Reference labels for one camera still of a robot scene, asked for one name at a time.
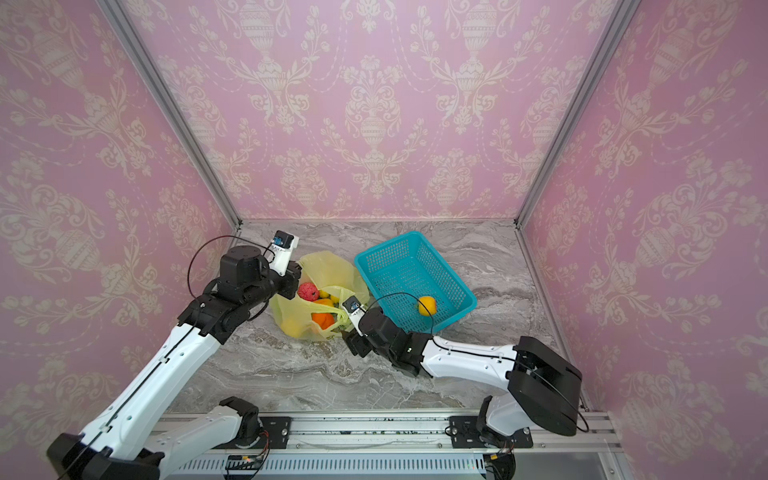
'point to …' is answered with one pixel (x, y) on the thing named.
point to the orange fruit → (324, 319)
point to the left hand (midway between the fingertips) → (302, 264)
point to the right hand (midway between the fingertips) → (353, 322)
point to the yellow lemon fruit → (430, 303)
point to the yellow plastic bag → (302, 319)
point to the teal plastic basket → (400, 271)
